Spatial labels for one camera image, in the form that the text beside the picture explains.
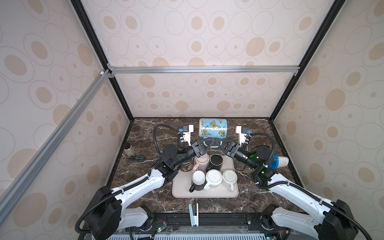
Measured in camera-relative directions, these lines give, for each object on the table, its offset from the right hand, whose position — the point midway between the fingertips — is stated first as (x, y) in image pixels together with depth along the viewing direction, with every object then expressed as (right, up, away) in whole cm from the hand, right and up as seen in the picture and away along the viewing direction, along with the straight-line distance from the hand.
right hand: (216, 143), depth 63 cm
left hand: (0, 0, -3) cm, 3 cm away
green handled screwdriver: (-44, -12, +31) cm, 55 cm away
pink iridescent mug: (-5, -13, +19) cm, 23 cm away
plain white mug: (+10, -20, +18) cm, 29 cm away
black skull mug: (-14, -15, +22) cm, 30 cm away
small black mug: (+3, -12, +22) cm, 25 cm away
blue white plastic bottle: (+40, -13, +24) cm, 49 cm away
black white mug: (-7, -21, +15) cm, 26 cm away
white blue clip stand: (-9, -36, +11) cm, 39 cm away
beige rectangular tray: (-17, -24, +23) cm, 37 cm away
